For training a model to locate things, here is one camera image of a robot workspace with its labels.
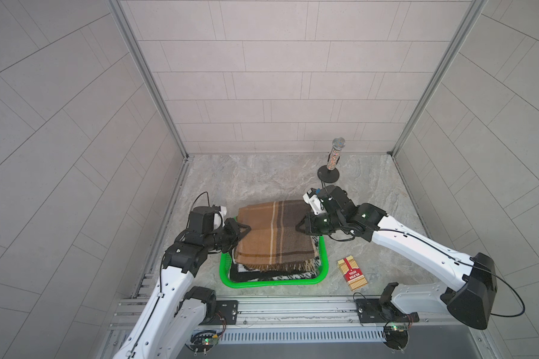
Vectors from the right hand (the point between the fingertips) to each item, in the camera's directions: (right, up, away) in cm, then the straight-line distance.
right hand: (296, 229), depth 71 cm
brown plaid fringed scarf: (-7, -4, -2) cm, 8 cm away
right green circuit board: (+31, -33, -3) cm, 45 cm away
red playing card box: (+20, -17, +8) cm, 28 cm away
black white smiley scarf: (-17, -15, +1) cm, 22 cm away
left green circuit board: (-28, -32, -6) cm, 43 cm away
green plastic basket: (-6, -17, 0) cm, 18 cm away
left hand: (-14, +1, +1) cm, 14 cm away
